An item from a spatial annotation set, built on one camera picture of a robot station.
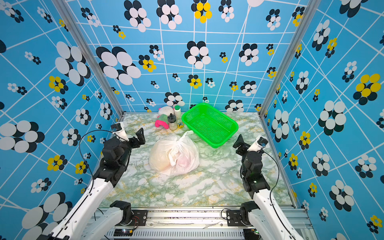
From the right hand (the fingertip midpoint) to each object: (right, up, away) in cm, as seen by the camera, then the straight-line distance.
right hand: (250, 138), depth 75 cm
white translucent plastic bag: (-41, -11, +14) cm, 44 cm away
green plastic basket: (-16, +7, +36) cm, 40 cm away
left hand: (-58, +5, -1) cm, 58 cm away
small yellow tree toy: (-40, +7, +36) cm, 54 cm away
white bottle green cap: (-42, +18, +36) cm, 58 cm away
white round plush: (-50, +19, +36) cm, 65 cm away
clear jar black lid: (-45, +8, +33) cm, 56 cm away
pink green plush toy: (-52, +11, +32) cm, 62 cm away
